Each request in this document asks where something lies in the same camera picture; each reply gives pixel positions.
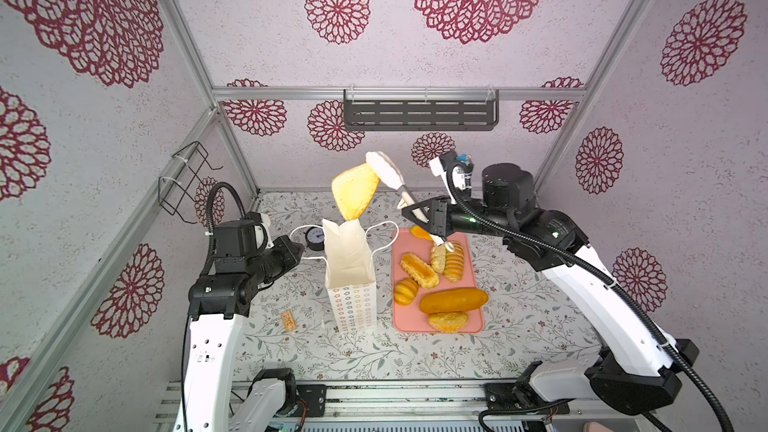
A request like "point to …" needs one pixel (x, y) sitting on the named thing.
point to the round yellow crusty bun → (448, 322)
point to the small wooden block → (289, 321)
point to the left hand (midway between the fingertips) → (303, 252)
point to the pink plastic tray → (411, 317)
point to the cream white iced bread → (438, 258)
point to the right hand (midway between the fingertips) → (402, 209)
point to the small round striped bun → (405, 291)
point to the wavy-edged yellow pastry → (422, 273)
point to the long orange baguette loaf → (453, 300)
